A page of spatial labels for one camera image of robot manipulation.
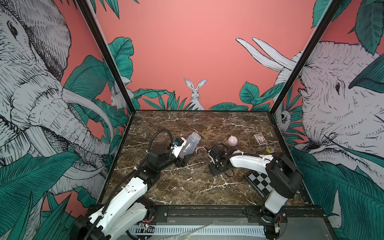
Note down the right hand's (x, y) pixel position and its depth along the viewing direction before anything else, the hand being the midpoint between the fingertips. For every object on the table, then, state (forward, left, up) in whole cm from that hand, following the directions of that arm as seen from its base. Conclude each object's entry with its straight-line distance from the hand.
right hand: (213, 168), depth 90 cm
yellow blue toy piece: (+13, -39, -1) cm, 41 cm away
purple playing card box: (+22, -35, 0) cm, 41 cm away
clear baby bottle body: (+1, +13, +26) cm, 28 cm away
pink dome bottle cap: (+18, -14, +3) cm, 23 cm away
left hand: (+2, +14, +21) cm, 25 cm away
